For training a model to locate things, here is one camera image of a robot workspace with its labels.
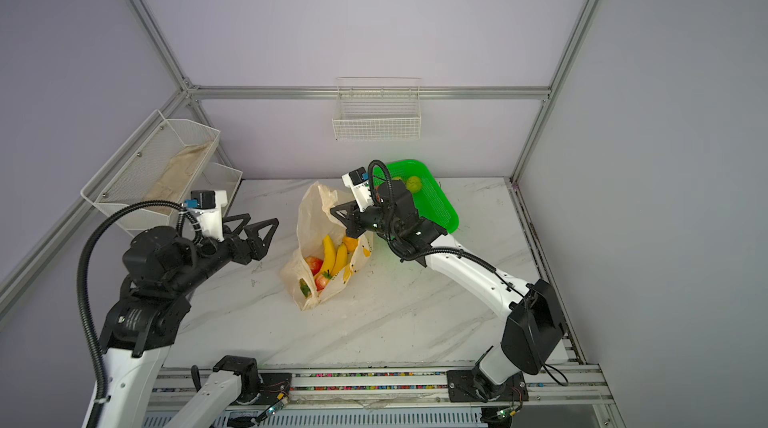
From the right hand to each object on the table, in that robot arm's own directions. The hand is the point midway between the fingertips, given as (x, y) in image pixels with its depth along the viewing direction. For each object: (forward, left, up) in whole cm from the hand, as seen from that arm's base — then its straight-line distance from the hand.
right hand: (330, 210), depth 69 cm
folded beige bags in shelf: (+11, +45, -1) cm, 46 cm away
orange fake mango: (+8, 0, -27) cm, 28 cm away
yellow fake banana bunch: (+1, +4, -27) cm, 27 cm away
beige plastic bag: (+2, +5, -7) cm, 9 cm away
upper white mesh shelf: (+17, +50, 0) cm, 53 cm away
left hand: (-8, +12, +5) cm, 15 cm away
